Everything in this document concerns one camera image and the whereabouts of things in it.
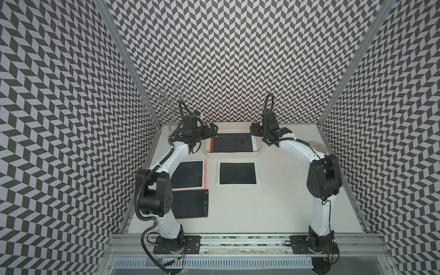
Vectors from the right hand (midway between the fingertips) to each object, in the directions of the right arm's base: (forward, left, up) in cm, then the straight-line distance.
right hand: (256, 129), depth 95 cm
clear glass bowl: (-4, -38, -12) cm, 40 cm away
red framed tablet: (0, +16, -13) cm, 21 cm away
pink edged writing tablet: (-20, +37, -15) cm, 45 cm away
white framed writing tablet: (-19, +11, -17) cm, 27 cm away
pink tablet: (0, -1, -15) cm, 15 cm away
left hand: (-4, +24, +4) cm, 25 cm away
